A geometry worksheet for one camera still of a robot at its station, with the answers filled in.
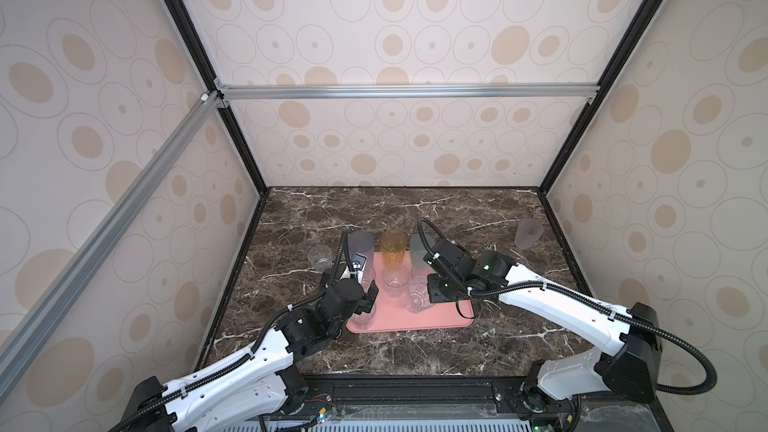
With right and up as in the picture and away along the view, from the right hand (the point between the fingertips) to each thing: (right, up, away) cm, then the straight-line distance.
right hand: (431, 291), depth 77 cm
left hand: (-17, +5, 0) cm, 18 cm away
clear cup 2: (-18, -10, +8) cm, 23 cm away
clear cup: (-3, -3, +4) cm, 6 cm away
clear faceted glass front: (-9, 0, +15) cm, 18 cm away
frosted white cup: (+35, +14, +23) cm, 45 cm away
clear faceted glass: (-17, +1, +13) cm, 22 cm away
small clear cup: (-34, +6, +23) cm, 41 cm away
